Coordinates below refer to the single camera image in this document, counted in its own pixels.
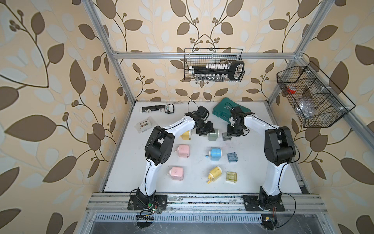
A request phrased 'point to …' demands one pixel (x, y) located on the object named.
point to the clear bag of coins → (145, 124)
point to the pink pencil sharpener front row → (177, 173)
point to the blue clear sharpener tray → (232, 157)
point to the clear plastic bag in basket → (306, 107)
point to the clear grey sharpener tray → (225, 137)
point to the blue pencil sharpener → (215, 154)
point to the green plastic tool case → (225, 108)
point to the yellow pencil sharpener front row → (215, 174)
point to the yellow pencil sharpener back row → (186, 135)
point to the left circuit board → (144, 221)
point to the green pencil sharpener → (212, 136)
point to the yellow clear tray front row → (231, 176)
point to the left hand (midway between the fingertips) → (211, 130)
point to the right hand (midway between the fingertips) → (230, 134)
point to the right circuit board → (269, 221)
